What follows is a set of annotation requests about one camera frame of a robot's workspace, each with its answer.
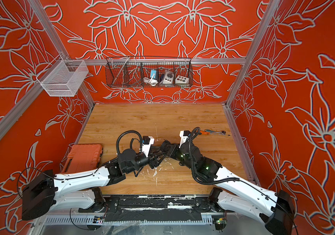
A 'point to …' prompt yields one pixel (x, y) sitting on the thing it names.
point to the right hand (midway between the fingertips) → (162, 157)
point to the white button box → (180, 79)
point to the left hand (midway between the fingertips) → (164, 166)
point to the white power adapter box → (168, 78)
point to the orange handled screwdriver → (207, 133)
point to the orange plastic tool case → (83, 157)
